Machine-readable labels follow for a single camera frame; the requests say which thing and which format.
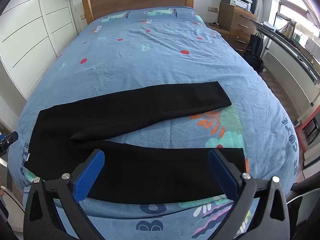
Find window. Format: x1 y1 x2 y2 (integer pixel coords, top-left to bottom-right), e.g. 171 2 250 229
275 0 320 43

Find black bag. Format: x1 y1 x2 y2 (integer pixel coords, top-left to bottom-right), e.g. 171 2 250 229
244 34 265 74

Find white wardrobe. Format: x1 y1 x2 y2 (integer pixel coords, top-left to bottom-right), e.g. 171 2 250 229
0 0 78 100

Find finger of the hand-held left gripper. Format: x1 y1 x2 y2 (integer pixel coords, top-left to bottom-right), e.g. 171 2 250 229
0 131 19 153

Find blue printed bedsheet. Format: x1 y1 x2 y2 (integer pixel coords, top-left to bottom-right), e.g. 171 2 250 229
7 6 304 240

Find red frame rack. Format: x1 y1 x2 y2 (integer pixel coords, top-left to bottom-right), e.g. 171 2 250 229
296 105 320 178

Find white chair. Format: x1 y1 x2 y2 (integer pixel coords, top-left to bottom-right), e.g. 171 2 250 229
287 180 320 240

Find wooden dresser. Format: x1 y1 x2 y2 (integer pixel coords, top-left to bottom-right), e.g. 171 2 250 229
217 2 258 53

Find black pants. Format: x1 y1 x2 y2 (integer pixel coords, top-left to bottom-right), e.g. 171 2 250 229
28 81 247 204

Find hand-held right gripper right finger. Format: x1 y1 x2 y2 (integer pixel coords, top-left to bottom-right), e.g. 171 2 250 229
207 149 290 240

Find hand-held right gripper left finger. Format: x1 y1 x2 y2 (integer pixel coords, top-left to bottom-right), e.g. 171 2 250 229
23 149 105 240

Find white printer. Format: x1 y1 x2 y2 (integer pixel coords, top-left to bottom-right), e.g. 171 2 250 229
230 0 253 12

